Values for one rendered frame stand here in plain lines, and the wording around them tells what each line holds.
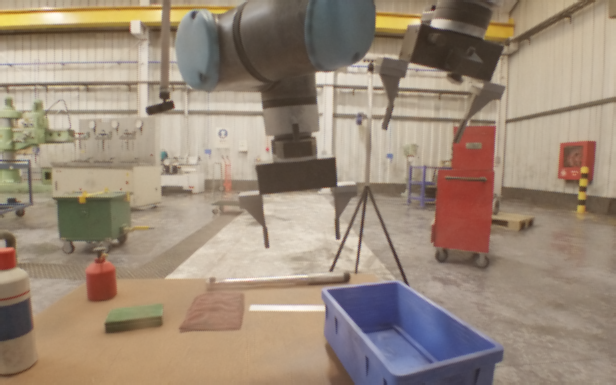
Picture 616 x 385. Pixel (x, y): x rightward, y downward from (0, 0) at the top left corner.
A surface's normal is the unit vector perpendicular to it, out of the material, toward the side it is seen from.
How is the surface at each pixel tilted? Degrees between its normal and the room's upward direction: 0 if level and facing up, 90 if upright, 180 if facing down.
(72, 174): 90
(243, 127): 90
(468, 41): 114
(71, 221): 90
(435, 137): 90
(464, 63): 135
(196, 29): 100
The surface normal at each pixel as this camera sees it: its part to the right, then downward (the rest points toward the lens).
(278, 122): -0.37, 0.26
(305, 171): 0.11, 0.22
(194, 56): -0.66, 0.22
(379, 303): 0.29, 0.09
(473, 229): -0.47, 0.07
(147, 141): -0.14, 0.08
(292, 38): -0.50, 0.60
